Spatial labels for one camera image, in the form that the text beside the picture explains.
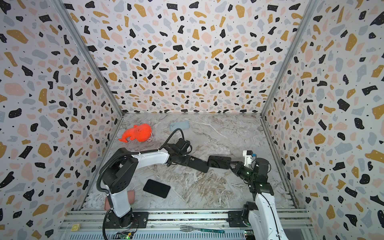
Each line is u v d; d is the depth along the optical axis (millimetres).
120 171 482
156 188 835
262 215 498
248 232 715
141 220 735
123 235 702
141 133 1017
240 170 706
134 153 549
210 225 731
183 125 1170
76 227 702
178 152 747
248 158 757
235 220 728
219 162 798
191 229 712
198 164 975
